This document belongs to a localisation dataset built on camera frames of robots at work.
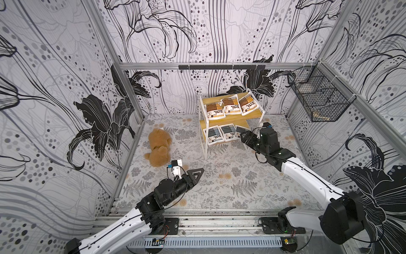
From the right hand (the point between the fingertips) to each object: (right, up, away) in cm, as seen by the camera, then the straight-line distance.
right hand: (246, 135), depth 83 cm
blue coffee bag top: (-16, 0, +4) cm, 17 cm away
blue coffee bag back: (-2, +3, +6) cm, 7 cm away
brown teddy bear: (-49, -4, +10) cm, 50 cm away
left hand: (-22, -19, -12) cm, 31 cm away
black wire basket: (+46, +22, +6) cm, 51 cm away
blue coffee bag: (-8, +2, +6) cm, 11 cm away
